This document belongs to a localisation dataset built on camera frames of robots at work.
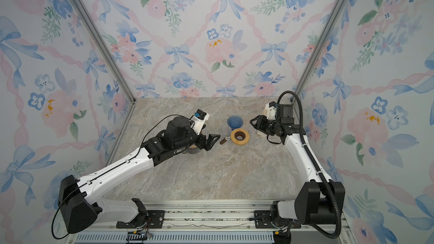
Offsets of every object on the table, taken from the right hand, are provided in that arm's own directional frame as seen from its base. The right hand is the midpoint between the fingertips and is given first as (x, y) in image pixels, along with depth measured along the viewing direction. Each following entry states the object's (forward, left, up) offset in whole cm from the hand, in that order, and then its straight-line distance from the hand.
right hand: (254, 121), depth 83 cm
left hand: (-9, +19, +7) cm, 23 cm away
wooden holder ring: (-2, +6, -11) cm, 13 cm away
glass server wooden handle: (-4, +15, -12) cm, 20 cm away
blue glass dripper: (+11, +8, -15) cm, 20 cm away
